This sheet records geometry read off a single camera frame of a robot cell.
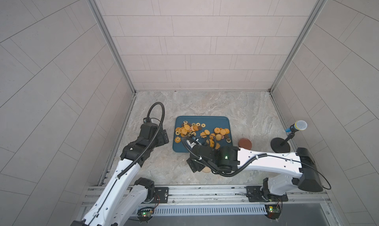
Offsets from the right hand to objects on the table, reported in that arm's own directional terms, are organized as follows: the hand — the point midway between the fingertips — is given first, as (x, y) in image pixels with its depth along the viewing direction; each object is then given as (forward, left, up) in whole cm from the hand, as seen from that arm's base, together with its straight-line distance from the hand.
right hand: (193, 159), depth 70 cm
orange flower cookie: (+19, -6, -12) cm, 23 cm away
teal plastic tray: (+21, -13, -10) cm, 26 cm away
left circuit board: (-19, +22, -9) cm, 31 cm away
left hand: (+14, +16, +2) cm, 21 cm away
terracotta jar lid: (+13, -32, -13) cm, 37 cm away
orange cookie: (+18, -12, -12) cm, 25 cm away
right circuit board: (-21, -36, -15) cm, 44 cm away
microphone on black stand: (+9, -52, -13) cm, 55 cm away
